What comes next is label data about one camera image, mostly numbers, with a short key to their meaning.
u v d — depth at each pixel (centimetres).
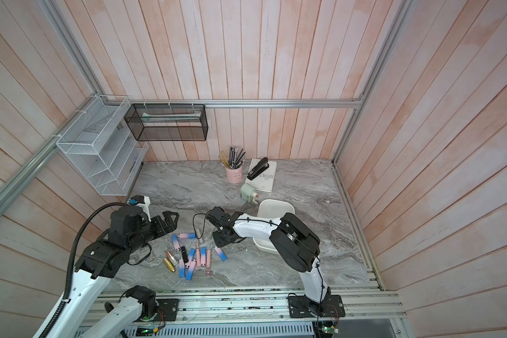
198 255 85
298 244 50
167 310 73
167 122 102
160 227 62
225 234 66
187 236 90
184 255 84
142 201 63
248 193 99
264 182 110
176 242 89
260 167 113
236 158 107
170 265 83
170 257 84
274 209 96
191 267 82
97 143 69
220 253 86
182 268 82
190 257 84
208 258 85
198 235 93
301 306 75
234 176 104
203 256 84
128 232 51
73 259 47
